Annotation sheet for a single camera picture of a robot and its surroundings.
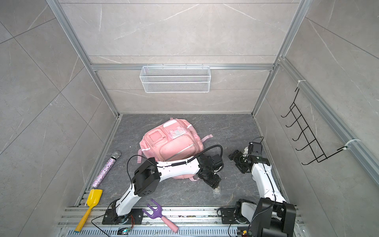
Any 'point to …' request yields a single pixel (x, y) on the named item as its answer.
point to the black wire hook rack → (317, 150)
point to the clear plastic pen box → (217, 191)
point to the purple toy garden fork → (157, 213)
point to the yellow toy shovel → (94, 197)
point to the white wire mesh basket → (171, 79)
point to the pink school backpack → (175, 139)
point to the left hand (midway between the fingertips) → (216, 182)
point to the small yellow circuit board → (245, 231)
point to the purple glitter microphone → (103, 173)
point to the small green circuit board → (123, 231)
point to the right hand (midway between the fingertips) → (234, 159)
